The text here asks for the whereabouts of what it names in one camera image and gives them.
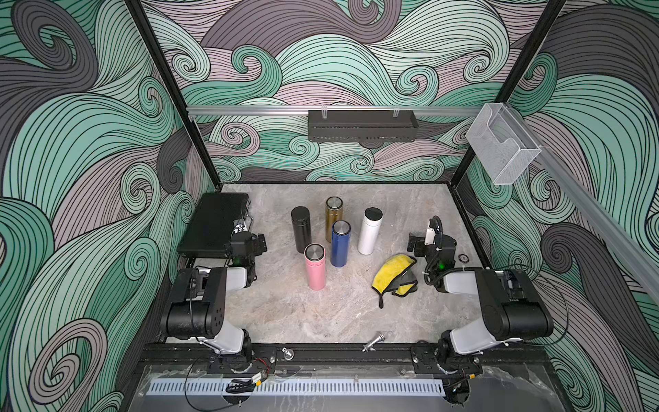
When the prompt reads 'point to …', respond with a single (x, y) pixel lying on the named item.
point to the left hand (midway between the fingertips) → (244, 235)
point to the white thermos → (370, 231)
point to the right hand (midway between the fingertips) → (422, 234)
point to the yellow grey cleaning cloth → (395, 274)
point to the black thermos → (302, 227)
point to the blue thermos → (341, 233)
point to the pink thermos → (315, 257)
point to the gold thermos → (334, 210)
